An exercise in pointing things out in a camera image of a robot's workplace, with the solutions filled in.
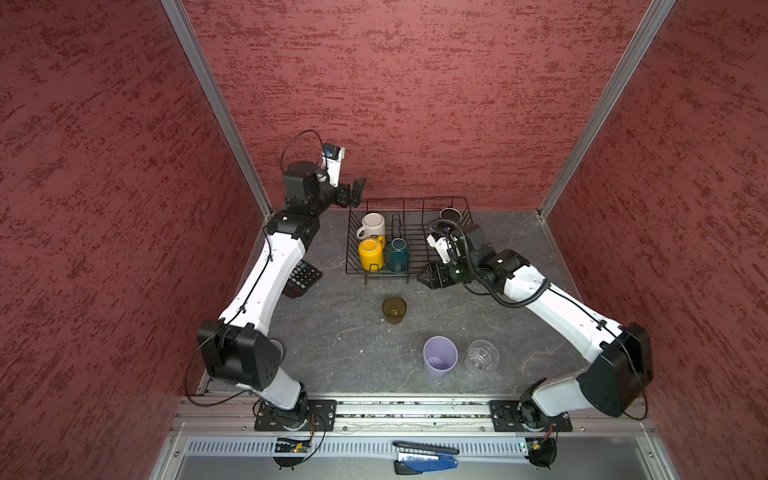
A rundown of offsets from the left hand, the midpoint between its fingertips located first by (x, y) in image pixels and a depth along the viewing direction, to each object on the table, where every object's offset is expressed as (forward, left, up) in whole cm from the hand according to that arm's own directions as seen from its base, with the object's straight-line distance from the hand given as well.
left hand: (347, 178), depth 76 cm
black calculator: (-8, +19, -36) cm, 42 cm away
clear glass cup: (-34, -39, -36) cm, 63 cm away
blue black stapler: (-57, -19, -35) cm, 70 cm away
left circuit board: (-55, +13, -41) cm, 69 cm away
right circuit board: (-55, -50, -39) cm, 84 cm away
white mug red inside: (+9, -5, -28) cm, 30 cm away
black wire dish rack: (+5, -11, -30) cm, 33 cm away
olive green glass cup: (-19, -13, -36) cm, 43 cm away
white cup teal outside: (-5, -14, -27) cm, 31 cm away
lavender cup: (-35, -26, -33) cm, 55 cm away
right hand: (-19, -21, -19) cm, 34 cm away
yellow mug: (-4, -5, -27) cm, 28 cm away
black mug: (+14, -33, -27) cm, 45 cm away
